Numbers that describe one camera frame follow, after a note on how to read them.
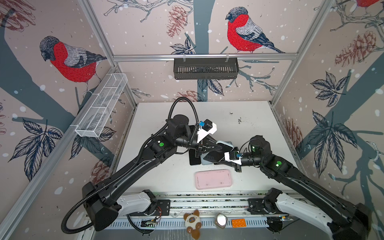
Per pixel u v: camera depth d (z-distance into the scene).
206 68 1.04
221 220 0.61
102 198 0.38
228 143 0.56
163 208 0.73
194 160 0.90
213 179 0.81
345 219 0.40
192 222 0.67
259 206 0.73
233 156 0.53
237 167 0.60
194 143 0.54
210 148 0.56
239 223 0.69
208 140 0.56
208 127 0.50
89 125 0.69
